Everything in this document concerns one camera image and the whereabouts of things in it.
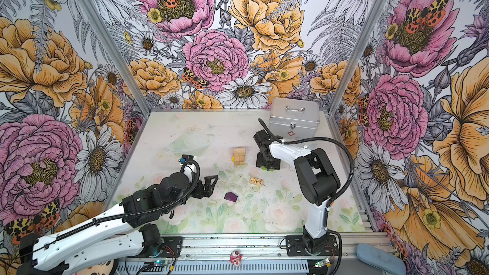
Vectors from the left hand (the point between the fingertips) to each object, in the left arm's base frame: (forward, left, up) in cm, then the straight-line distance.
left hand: (206, 181), depth 73 cm
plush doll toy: (-25, +31, -11) cm, 42 cm away
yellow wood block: (+18, -9, -15) cm, 25 cm away
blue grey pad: (-24, -64, -14) cm, 69 cm away
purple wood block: (+1, -8, -17) cm, 19 cm away
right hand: (+13, -25, -16) cm, 32 cm away
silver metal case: (+35, -40, -4) cm, 54 cm away
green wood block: (+10, -24, -9) cm, 27 cm away
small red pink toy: (-23, -11, -13) cm, 29 cm away
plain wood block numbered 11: (+18, -13, -15) cm, 26 cm away
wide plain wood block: (+20, -12, -11) cm, 26 cm away
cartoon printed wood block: (+8, -20, -16) cm, 27 cm away
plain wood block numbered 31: (+18, -10, -14) cm, 25 cm away
